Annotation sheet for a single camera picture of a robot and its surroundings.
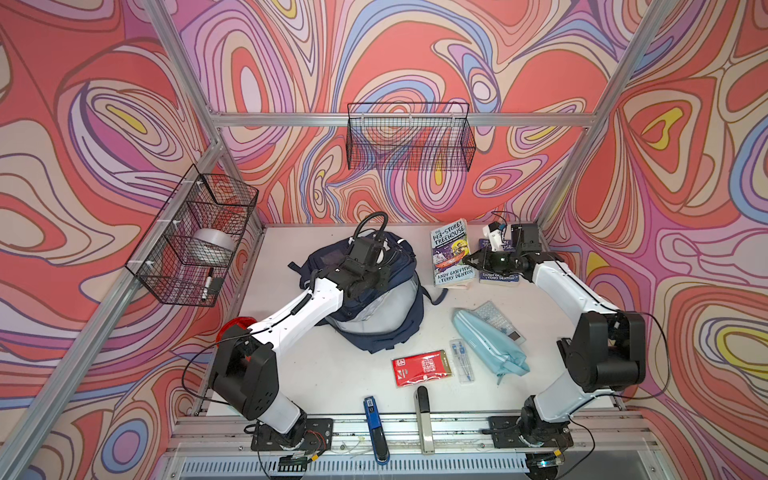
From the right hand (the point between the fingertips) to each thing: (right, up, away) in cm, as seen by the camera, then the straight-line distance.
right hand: (467, 266), depth 89 cm
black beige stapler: (-15, -38, -16) cm, 44 cm away
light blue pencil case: (+6, -24, -4) cm, 25 cm away
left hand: (-24, -1, -4) cm, 25 cm away
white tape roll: (-67, +6, -18) cm, 70 cm away
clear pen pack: (-3, -27, -5) cm, 27 cm away
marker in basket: (-69, -4, -17) cm, 71 cm away
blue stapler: (-26, -42, -17) cm, 53 cm away
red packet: (-15, -29, -5) cm, 32 cm away
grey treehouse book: (-5, +7, +3) cm, 9 cm away
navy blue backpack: (-23, -16, -2) cm, 28 cm away
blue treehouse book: (+13, -5, +13) cm, 19 cm away
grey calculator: (+9, -15, +5) cm, 18 cm away
